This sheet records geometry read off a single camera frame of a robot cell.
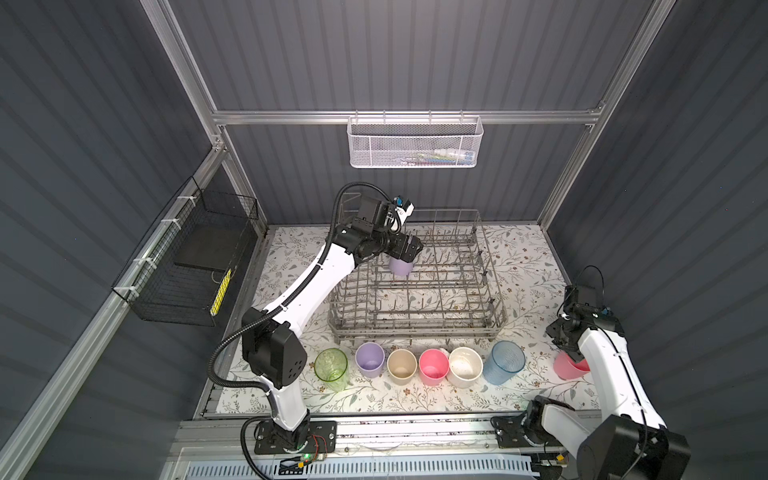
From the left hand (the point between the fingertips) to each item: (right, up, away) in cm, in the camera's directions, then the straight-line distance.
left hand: (408, 238), depth 81 cm
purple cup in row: (-11, -35, +4) cm, 37 cm away
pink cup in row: (+7, -36, +3) cm, 37 cm away
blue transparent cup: (+26, -33, -1) cm, 42 cm away
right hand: (+44, -28, -1) cm, 52 cm away
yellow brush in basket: (-45, -13, -11) cm, 48 cm away
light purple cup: (-2, -9, +19) cm, 21 cm away
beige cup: (-2, -36, +3) cm, 36 cm away
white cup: (+16, -36, +3) cm, 40 cm away
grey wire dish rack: (+16, -18, +21) cm, 32 cm away
